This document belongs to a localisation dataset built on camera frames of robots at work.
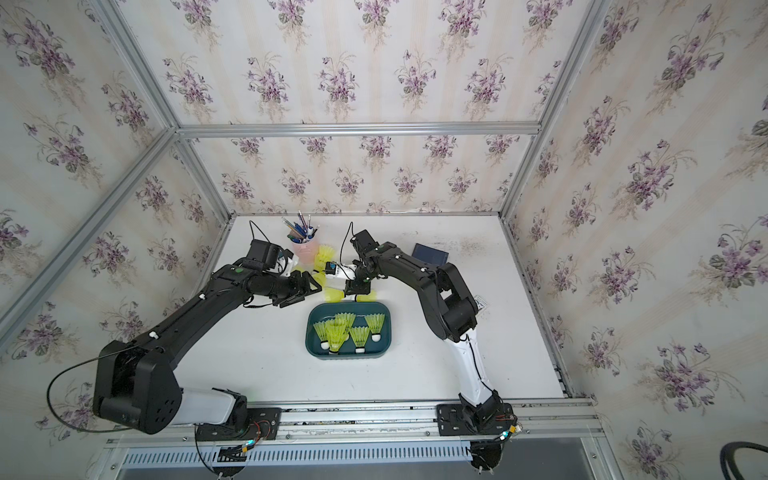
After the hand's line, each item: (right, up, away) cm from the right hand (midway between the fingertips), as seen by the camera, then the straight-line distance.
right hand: (354, 282), depth 96 cm
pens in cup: (-19, +17, +5) cm, 26 cm away
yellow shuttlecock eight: (+7, -10, -10) cm, 16 cm away
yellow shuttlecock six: (-8, -13, -10) cm, 19 cm away
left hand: (-8, -1, -14) cm, 16 cm away
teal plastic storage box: (+7, -17, -14) cm, 23 cm away
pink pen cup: (-17, +10, +4) cm, 20 cm away
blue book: (+27, +9, +12) cm, 31 cm away
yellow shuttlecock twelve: (+6, -4, -5) cm, 8 cm away
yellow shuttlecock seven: (-1, -9, -10) cm, 13 cm away
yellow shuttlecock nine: (-3, -14, -14) cm, 20 cm away
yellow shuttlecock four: (+3, -14, -12) cm, 19 cm away
